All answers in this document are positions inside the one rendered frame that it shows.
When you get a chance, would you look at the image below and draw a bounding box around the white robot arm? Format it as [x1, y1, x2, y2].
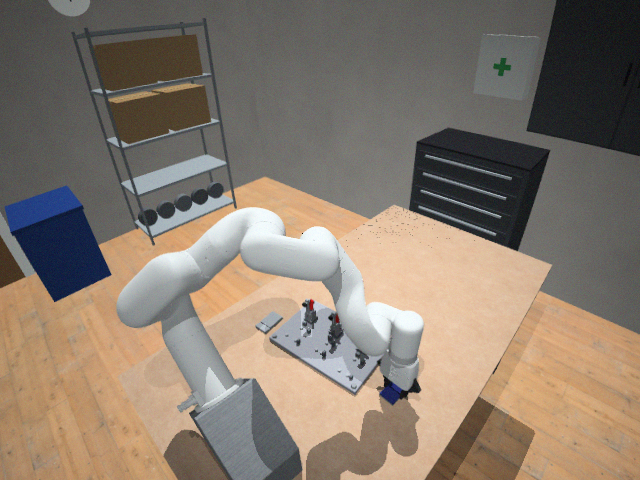
[116, 207, 424, 413]

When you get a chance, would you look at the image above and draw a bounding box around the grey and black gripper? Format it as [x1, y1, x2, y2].
[377, 349, 421, 400]

